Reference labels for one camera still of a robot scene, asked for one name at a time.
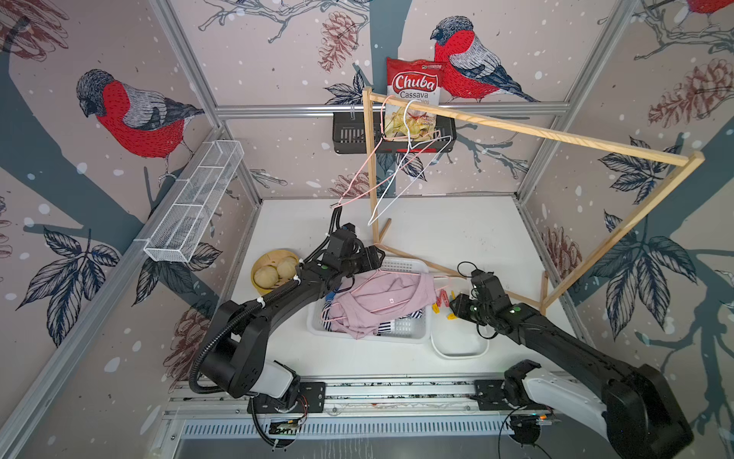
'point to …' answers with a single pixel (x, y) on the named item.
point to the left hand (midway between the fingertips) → (381, 251)
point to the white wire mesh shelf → (198, 196)
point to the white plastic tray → (457, 338)
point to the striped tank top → (386, 326)
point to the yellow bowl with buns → (272, 269)
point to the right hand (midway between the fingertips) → (452, 302)
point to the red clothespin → (439, 298)
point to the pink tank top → (384, 295)
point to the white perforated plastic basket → (415, 330)
